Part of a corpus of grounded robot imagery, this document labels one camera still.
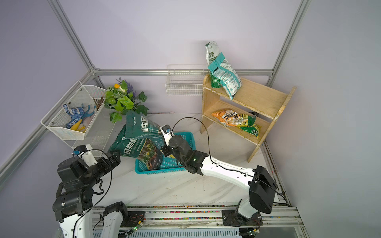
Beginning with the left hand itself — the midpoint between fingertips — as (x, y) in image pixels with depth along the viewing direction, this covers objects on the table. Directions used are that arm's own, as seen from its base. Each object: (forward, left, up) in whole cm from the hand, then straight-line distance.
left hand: (112, 155), depth 66 cm
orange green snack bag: (+22, -66, -3) cm, 70 cm away
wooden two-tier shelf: (+32, -73, -6) cm, 80 cm away
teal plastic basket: (+9, -22, -28) cm, 36 cm away
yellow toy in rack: (+13, +21, +4) cm, 25 cm away
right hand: (+11, -22, -2) cm, 24 cm away
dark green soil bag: (+4, -14, +7) cm, 16 cm away
